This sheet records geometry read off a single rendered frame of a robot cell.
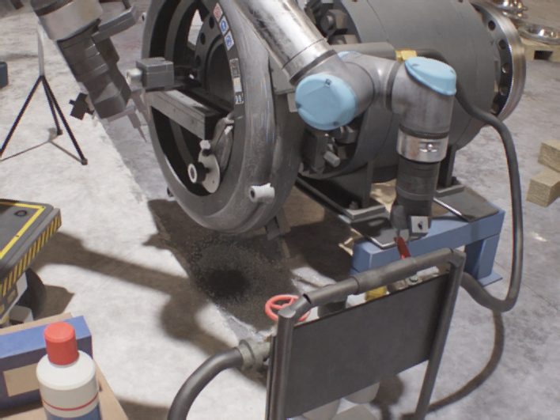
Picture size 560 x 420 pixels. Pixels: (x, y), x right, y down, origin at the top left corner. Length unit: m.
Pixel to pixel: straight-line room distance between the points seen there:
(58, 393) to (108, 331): 1.14
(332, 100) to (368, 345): 0.42
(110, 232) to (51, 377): 1.63
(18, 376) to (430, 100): 0.76
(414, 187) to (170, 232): 1.27
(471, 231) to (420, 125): 0.92
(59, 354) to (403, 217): 0.73
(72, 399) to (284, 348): 0.39
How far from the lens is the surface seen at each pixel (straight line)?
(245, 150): 1.46
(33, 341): 0.85
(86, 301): 1.94
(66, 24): 0.94
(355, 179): 1.88
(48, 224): 1.70
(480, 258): 2.11
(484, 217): 2.03
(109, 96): 0.98
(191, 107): 1.64
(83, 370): 0.69
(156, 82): 1.79
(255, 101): 1.41
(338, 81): 1.00
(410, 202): 1.19
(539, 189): 2.82
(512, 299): 1.63
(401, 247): 1.28
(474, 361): 1.83
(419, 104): 1.11
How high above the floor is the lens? 1.10
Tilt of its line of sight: 26 degrees down
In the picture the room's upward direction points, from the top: 3 degrees clockwise
